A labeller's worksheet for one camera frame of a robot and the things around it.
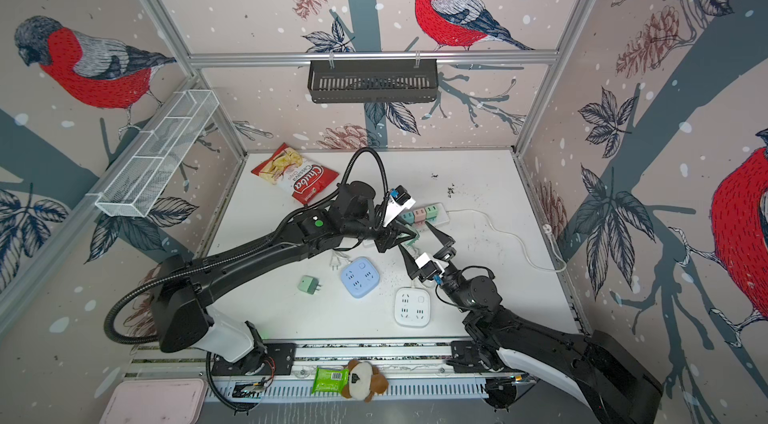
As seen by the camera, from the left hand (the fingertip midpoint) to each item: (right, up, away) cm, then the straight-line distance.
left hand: (412, 232), depth 70 cm
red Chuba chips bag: (-38, +12, +37) cm, 54 cm away
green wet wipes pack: (-20, -35, 0) cm, 41 cm away
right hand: (+1, -1, 0) cm, 1 cm away
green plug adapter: (-29, -18, +14) cm, 37 cm away
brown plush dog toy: (-11, -35, -1) cm, 37 cm away
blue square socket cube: (-15, -17, +16) cm, 27 cm away
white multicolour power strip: (+12, -1, +29) cm, 31 cm away
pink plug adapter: (+4, +1, +23) cm, 24 cm away
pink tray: (-61, -41, 0) cm, 74 cm away
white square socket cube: (+1, -22, +10) cm, 25 cm away
